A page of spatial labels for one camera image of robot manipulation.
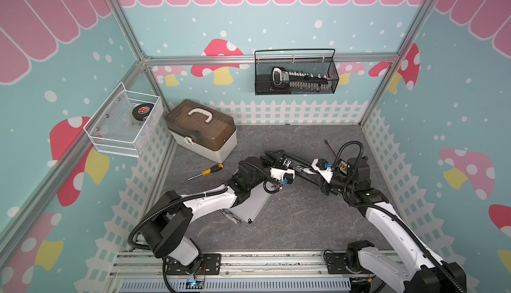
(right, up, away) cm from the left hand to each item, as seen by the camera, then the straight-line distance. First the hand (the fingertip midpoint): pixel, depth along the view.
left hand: (281, 156), depth 81 cm
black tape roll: (-56, +18, -1) cm, 59 cm away
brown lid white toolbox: (-32, +11, +9) cm, 35 cm away
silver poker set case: (-14, -23, 0) cm, 27 cm away
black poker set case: (+8, -5, -3) cm, 10 cm away
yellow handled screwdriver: (-34, -9, +18) cm, 40 cm away
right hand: (+11, -6, -2) cm, 13 cm away
